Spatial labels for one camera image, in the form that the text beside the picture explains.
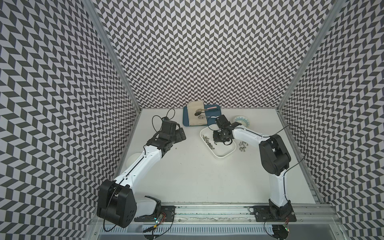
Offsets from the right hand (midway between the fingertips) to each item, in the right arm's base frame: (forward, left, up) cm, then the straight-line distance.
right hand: (216, 140), depth 97 cm
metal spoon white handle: (+22, +8, -2) cm, 24 cm away
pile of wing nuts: (+2, +6, -3) cm, 7 cm away
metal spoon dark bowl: (+26, +12, -2) cm, 29 cm away
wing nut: (-5, -16, -3) cm, 17 cm away
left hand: (-4, +24, +13) cm, 28 cm away
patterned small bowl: (+18, -20, -1) cm, 27 cm away
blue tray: (+27, +1, -2) cm, 27 cm away
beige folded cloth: (+20, +11, -3) cm, 23 cm away
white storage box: (-6, -2, -2) cm, 7 cm away
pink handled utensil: (+24, +2, +6) cm, 25 cm away
